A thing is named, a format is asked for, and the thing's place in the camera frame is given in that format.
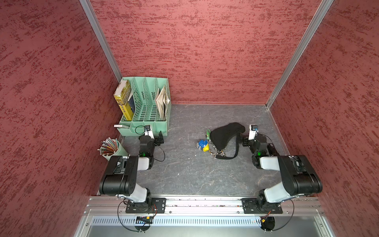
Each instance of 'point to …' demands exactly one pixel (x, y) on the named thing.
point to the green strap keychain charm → (208, 135)
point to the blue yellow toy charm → (203, 145)
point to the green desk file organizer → (144, 90)
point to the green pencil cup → (109, 147)
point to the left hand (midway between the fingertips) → (154, 134)
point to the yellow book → (122, 95)
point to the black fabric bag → (222, 137)
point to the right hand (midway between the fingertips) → (246, 133)
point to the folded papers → (162, 100)
